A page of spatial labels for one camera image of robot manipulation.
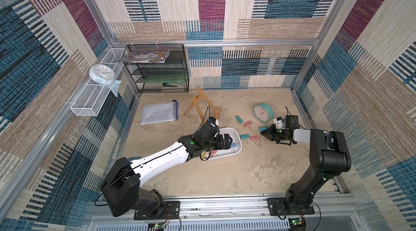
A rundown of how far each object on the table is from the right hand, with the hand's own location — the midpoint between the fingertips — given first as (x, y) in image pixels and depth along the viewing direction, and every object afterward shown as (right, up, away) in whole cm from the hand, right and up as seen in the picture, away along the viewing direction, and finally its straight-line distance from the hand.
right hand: (261, 130), depth 98 cm
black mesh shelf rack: (-57, +34, +13) cm, 68 cm away
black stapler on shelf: (-56, +28, +14) cm, 64 cm away
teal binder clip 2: (-12, +6, +6) cm, 15 cm away
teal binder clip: (-10, -3, -2) cm, 11 cm away
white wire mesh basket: (-82, +17, -26) cm, 88 cm away
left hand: (-23, -2, -18) cm, 29 cm away
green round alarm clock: (+1, +11, +1) cm, 11 cm away
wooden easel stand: (-27, +11, +5) cm, 29 cm away
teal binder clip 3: (+1, +1, +2) cm, 2 cm away
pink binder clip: (-5, -4, -4) cm, 7 cm away
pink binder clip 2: (-7, +3, +4) cm, 9 cm away
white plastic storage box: (-16, -9, -6) cm, 19 cm away
